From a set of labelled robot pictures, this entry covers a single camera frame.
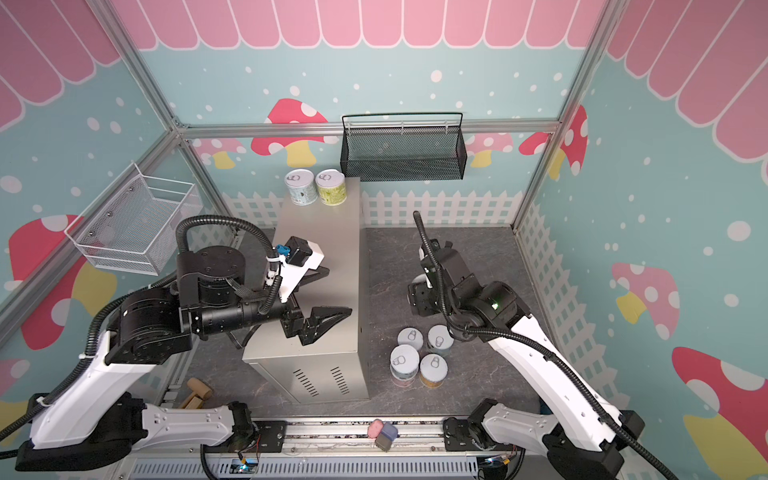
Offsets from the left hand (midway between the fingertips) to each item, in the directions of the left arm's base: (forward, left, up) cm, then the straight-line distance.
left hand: (334, 299), depth 51 cm
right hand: (+11, -17, -13) cm, 24 cm away
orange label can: (0, -21, -37) cm, 42 cm away
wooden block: (-6, +42, -42) cm, 59 cm away
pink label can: (-1, -13, -31) cm, 33 cm away
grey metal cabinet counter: (-7, +2, -15) cm, 17 cm away
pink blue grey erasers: (-14, -8, -41) cm, 44 cm away
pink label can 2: (+10, -15, -36) cm, 40 cm away
